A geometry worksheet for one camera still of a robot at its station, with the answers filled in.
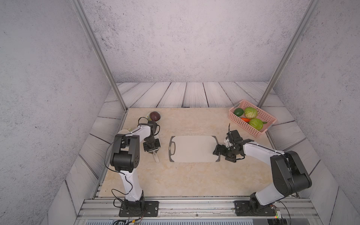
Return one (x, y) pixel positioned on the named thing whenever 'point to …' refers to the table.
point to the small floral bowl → (148, 116)
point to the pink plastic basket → (261, 115)
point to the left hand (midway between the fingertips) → (157, 150)
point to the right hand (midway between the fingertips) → (219, 154)
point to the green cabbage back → (251, 112)
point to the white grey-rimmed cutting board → (194, 149)
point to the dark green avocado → (238, 111)
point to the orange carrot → (245, 119)
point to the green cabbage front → (257, 123)
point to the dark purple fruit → (155, 116)
